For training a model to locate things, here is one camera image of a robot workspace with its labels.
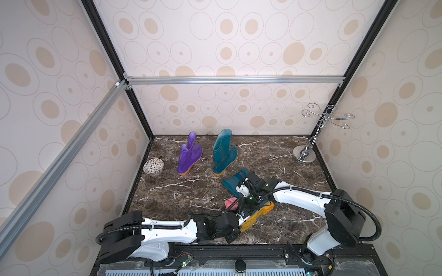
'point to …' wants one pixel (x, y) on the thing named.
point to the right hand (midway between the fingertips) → (241, 210)
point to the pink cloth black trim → (229, 202)
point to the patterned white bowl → (153, 166)
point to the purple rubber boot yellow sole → (189, 156)
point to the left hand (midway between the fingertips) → (244, 228)
